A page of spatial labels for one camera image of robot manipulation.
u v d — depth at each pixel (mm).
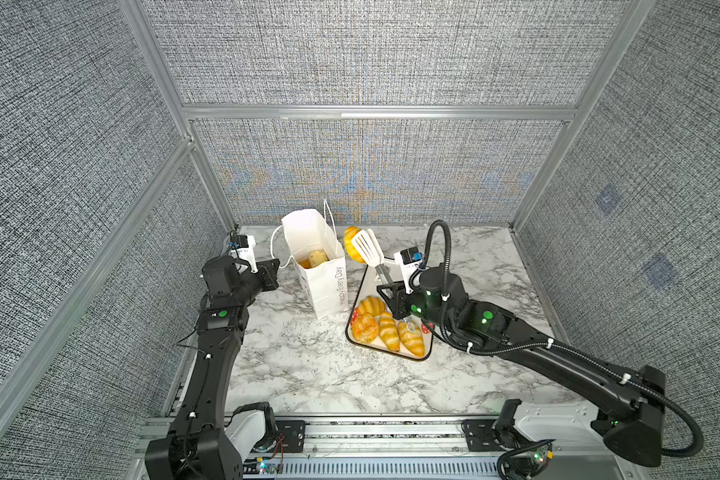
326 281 795
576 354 433
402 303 607
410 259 595
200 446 378
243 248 671
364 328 878
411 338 856
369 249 683
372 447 732
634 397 396
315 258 996
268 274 674
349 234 705
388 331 878
